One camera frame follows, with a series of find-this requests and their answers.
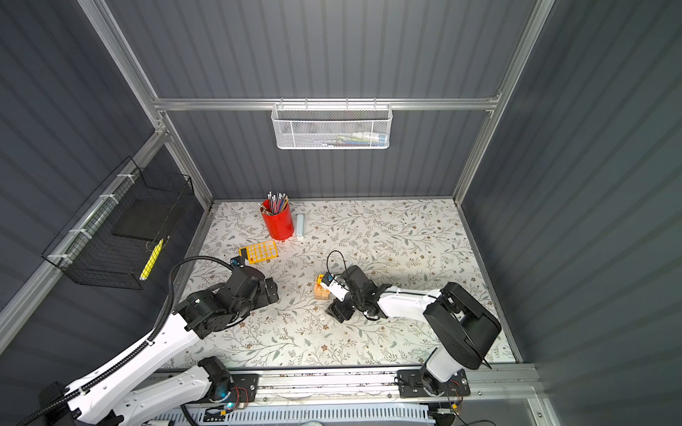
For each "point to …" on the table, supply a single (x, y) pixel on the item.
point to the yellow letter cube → (320, 279)
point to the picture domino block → (321, 293)
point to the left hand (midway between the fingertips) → (266, 291)
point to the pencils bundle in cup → (273, 204)
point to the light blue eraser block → (300, 225)
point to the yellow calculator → (259, 252)
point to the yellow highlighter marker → (150, 263)
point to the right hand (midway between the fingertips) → (337, 303)
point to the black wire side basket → (114, 240)
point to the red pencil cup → (281, 224)
